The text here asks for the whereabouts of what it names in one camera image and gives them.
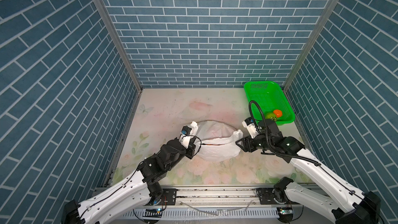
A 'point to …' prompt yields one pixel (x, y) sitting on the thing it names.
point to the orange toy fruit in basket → (278, 112)
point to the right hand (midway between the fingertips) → (239, 139)
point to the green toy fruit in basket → (271, 116)
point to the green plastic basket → (270, 97)
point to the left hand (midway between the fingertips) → (197, 138)
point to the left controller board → (152, 215)
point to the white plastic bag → (216, 141)
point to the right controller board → (285, 214)
